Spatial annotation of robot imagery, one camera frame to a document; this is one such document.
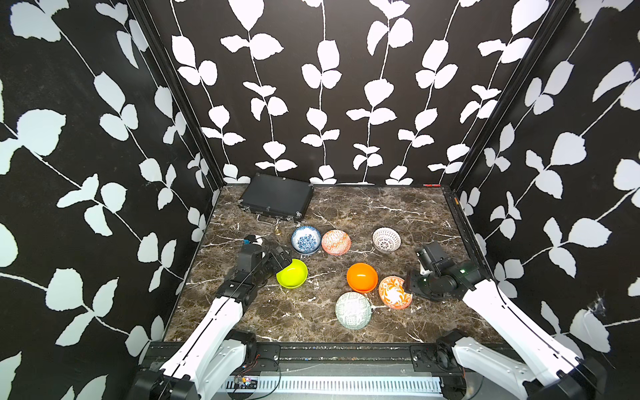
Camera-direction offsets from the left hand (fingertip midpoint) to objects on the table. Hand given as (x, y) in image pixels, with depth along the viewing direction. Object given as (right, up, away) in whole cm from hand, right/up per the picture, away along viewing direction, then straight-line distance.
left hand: (285, 251), depth 83 cm
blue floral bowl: (+6, +2, +15) cm, 16 cm away
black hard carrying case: (-10, +19, +28) cm, 35 cm away
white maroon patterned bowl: (+39, +2, +18) cm, 43 cm away
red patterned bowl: (+18, 0, +17) cm, 25 cm away
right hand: (+40, -9, -5) cm, 41 cm away
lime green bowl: (+2, -10, +6) cm, 12 cm away
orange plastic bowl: (+27, -10, +5) cm, 29 cm away
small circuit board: (-9, -36, -13) cm, 39 cm away
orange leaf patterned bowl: (+37, -15, +2) cm, 41 cm away
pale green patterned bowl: (+23, -20, -1) cm, 31 cm away
